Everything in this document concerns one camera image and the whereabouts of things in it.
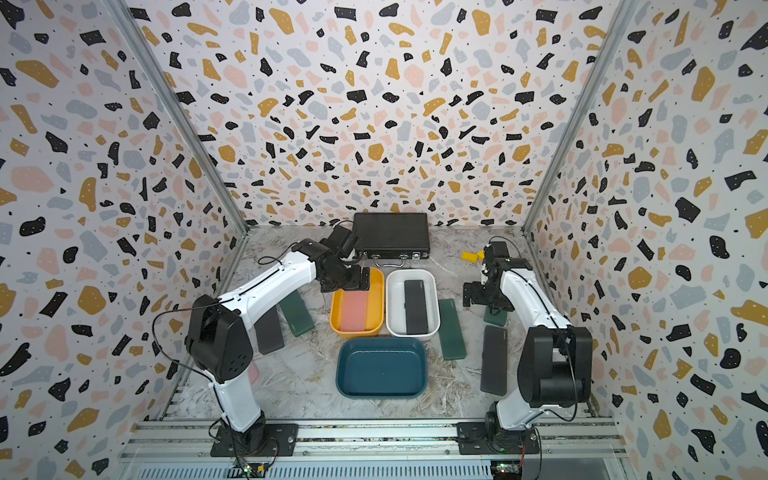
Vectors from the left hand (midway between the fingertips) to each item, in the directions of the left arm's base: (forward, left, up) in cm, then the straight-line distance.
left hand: (360, 283), depth 88 cm
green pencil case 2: (-13, -27, -14) cm, 33 cm away
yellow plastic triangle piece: (+21, -40, -14) cm, 47 cm away
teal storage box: (-20, -6, -13) cm, 25 cm away
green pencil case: (-3, +21, -12) cm, 24 cm away
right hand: (-4, -36, -5) cm, 37 cm away
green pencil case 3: (-3, -45, -17) cm, 48 cm away
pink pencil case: (-2, +3, -13) cm, 14 cm away
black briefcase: (+33, -9, -15) cm, 37 cm away
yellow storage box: (0, -3, -15) cm, 15 cm away
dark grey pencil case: (-1, -17, -14) cm, 22 cm away
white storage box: (+2, -10, -13) cm, 17 cm away
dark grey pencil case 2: (-18, -39, -15) cm, 46 cm away
